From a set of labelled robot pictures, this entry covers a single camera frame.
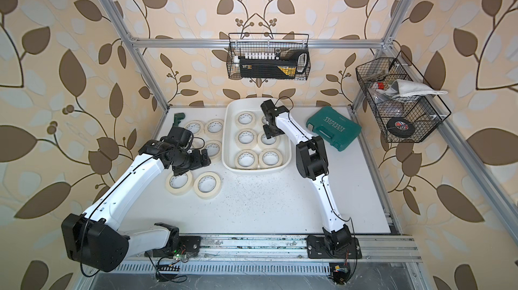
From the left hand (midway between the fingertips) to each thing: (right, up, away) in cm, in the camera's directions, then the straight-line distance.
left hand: (201, 162), depth 79 cm
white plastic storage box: (+6, +25, +33) cm, 42 cm away
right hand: (+30, +11, +25) cm, 41 cm away
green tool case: (+62, +14, +26) cm, 69 cm away
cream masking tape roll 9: (+28, -1, +19) cm, 34 cm away
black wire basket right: (+78, +21, -6) cm, 81 cm away
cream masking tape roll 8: (+16, -2, +19) cm, 25 cm away
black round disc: (+75, +14, -7) cm, 76 cm away
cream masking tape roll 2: (-14, -12, +11) cm, 21 cm away
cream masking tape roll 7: (+28, +6, +22) cm, 36 cm away
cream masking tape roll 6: (+15, +8, +25) cm, 31 cm away
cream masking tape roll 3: (-1, -12, +12) cm, 17 cm away
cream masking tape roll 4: (+13, +19, +35) cm, 42 cm away
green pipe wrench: (-26, +21, +36) cm, 49 cm away
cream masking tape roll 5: (+24, +17, +31) cm, 43 cm away
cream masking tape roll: (-4, +14, +32) cm, 35 cm away
